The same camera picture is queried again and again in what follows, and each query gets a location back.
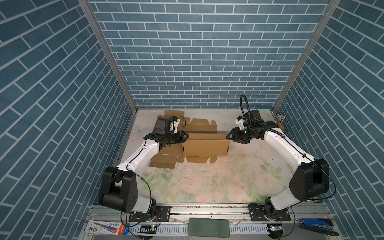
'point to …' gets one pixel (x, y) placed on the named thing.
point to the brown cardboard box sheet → (206, 145)
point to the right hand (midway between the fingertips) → (228, 136)
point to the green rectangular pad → (208, 227)
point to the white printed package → (105, 227)
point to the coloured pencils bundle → (279, 120)
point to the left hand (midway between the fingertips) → (185, 136)
